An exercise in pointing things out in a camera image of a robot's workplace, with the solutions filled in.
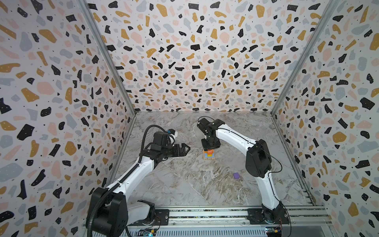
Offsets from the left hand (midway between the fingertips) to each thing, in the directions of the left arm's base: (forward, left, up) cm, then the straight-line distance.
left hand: (183, 146), depth 82 cm
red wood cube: (-1, -15, -3) cm, 15 cm away
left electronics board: (-37, +17, -16) cm, 44 cm away
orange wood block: (+2, -13, -11) cm, 17 cm away
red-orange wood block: (+2, -15, -11) cm, 19 cm away
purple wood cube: (-11, -31, -16) cm, 36 cm away
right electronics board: (-38, -44, -17) cm, 61 cm away
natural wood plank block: (0, -15, -16) cm, 22 cm away
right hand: (+5, -13, -7) cm, 15 cm away
